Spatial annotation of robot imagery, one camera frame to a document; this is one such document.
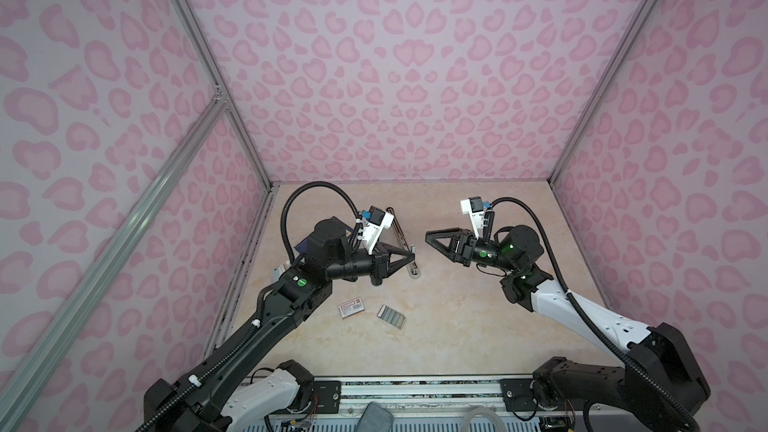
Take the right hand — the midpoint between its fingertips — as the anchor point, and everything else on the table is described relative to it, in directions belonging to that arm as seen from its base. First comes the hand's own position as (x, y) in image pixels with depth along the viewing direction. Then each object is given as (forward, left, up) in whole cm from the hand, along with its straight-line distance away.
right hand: (431, 243), depth 65 cm
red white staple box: (-3, +21, -31) cm, 38 cm away
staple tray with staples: (-5, +9, -31) cm, 33 cm away
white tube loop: (-27, -12, -29) cm, 42 cm away
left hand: (-3, +4, 0) cm, 5 cm away
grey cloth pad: (-29, +12, -28) cm, 42 cm away
